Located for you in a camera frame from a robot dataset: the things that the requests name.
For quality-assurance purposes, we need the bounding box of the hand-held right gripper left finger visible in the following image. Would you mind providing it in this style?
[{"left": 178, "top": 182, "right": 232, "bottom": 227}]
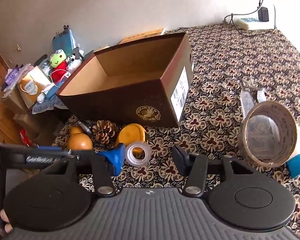
[{"left": 44, "top": 143, "right": 127, "bottom": 197}]

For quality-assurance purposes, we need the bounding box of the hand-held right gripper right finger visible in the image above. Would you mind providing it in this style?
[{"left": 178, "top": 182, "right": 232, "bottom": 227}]
[{"left": 172, "top": 145, "right": 253, "bottom": 197}]

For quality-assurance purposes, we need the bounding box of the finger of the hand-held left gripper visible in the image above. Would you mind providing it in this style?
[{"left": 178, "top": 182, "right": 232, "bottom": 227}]
[{"left": 37, "top": 146, "right": 97, "bottom": 159}]

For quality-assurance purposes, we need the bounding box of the orange plastic lid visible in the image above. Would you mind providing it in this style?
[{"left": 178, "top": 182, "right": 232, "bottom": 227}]
[{"left": 116, "top": 123, "right": 147, "bottom": 155}]

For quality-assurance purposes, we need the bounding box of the brown pine cone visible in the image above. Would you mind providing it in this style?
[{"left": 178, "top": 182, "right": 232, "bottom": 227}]
[{"left": 92, "top": 120, "right": 119, "bottom": 144}]

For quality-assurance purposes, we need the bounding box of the small clear tape roll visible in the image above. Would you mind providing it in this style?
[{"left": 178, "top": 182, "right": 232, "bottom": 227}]
[{"left": 125, "top": 141, "right": 152, "bottom": 167}]

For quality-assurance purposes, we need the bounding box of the black plug adapter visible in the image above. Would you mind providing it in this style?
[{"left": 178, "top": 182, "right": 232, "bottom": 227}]
[{"left": 77, "top": 121, "right": 92, "bottom": 135}]

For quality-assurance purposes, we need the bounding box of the brown cardboard box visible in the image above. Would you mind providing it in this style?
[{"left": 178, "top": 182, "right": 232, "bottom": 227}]
[{"left": 56, "top": 32, "right": 194, "bottom": 128}]

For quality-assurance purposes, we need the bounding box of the person's left hand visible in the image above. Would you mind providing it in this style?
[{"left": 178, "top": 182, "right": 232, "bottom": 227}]
[{"left": 0, "top": 209, "right": 13, "bottom": 233}]

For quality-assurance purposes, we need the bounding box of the red packet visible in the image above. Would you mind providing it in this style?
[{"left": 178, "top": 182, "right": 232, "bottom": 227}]
[{"left": 19, "top": 129, "right": 32, "bottom": 146}]

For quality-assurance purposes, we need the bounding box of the blue patterned cloth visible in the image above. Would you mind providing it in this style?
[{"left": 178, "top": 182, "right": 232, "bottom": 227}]
[{"left": 31, "top": 97, "right": 68, "bottom": 115}]

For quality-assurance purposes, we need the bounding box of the stack of cardboard boxes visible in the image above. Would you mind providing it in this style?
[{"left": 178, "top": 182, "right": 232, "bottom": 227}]
[{"left": 1, "top": 90, "right": 48, "bottom": 137}]

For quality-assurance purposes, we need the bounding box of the small white toy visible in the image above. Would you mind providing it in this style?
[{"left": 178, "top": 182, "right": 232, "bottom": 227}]
[{"left": 36, "top": 84, "right": 56, "bottom": 105}]

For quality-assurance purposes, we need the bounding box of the purple package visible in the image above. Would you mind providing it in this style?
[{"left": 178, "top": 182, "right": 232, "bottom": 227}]
[{"left": 2, "top": 65, "right": 25, "bottom": 91}]

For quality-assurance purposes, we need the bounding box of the clear plastic tool package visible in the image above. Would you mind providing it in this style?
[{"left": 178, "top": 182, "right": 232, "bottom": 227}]
[{"left": 240, "top": 79, "right": 268, "bottom": 120}]

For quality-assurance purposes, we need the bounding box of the green frog plush toy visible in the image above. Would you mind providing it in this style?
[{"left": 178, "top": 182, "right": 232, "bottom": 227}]
[{"left": 49, "top": 49, "right": 68, "bottom": 83}]

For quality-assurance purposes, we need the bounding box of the white dog plush toy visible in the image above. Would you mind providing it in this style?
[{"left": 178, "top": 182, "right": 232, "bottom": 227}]
[{"left": 66, "top": 51, "right": 85, "bottom": 72}]

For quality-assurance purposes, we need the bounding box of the blue bag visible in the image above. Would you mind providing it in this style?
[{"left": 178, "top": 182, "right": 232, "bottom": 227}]
[{"left": 52, "top": 25, "right": 77, "bottom": 53}]

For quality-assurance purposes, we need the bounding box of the large brown packing tape roll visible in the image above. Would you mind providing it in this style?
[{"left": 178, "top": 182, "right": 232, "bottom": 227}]
[{"left": 239, "top": 101, "right": 298, "bottom": 168}]

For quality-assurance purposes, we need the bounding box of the floral patterned blanket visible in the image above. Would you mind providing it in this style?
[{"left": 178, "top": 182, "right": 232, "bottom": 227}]
[{"left": 51, "top": 24, "right": 300, "bottom": 239}]

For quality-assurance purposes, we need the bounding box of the blue and white tube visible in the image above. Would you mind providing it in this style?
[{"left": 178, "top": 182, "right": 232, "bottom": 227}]
[{"left": 286, "top": 130, "right": 300, "bottom": 179}]

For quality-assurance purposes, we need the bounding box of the flat cardboard box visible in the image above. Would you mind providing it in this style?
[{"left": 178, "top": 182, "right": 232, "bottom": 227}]
[{"left": 119, "top": 29, "right": 166, "bottom": 45}]

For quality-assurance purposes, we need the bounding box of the white power strip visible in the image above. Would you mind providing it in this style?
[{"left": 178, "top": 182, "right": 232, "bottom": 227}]
[{"left": 237, "top": 17, "right": 276, "bottom": 31}]

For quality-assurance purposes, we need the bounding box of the black power adapter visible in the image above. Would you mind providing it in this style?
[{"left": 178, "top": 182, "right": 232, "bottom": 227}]
[{"left": 257, "top": 6, "right": 270, "bottom": 22}]

